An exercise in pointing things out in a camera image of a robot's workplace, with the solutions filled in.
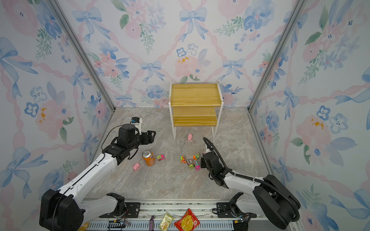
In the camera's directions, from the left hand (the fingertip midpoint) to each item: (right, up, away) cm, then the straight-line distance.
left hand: (150, 131), depth 81 cm
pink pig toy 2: (-10, -22, +6) cm, 25 cm away
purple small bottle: (+4, -46, -12) cm, 47 cm away
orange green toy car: (+18, -18, +9) cm, 27 cm away
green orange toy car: (+27, -17, +8) cm, 32 cm away
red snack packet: (+21, -44, -11) cm, 50 cm away
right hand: (+31, -14, +8) cm, 35 cm away
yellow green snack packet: (+11, -43, -12) cm, 46 cm away
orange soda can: (-2, -15, +1) cm, 15 cm away
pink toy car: (+27, -22, +6) cm, 36 cm away
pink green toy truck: (+4, -17, +9) cm, 19 cm away
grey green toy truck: (+23, -20, +6) cm, 31 cm away
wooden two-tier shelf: (+26, +14, -4) cm, 30 cm away
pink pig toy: (+23, -5, +19) cm, 30 cm away
